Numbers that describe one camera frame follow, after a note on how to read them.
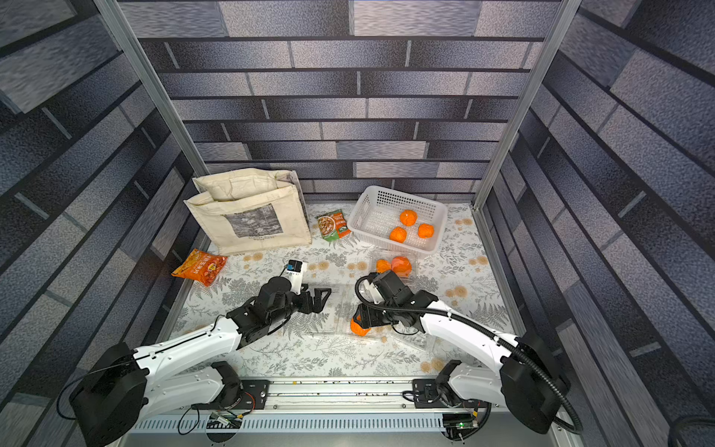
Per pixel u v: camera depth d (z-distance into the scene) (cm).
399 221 112
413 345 81
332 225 110
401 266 92
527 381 40
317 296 74
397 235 103
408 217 109
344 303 92
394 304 63
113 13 69
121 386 41
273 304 63
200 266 95
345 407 73
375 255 103
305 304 72
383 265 92
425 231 105
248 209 87
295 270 73
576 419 36
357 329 81
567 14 70
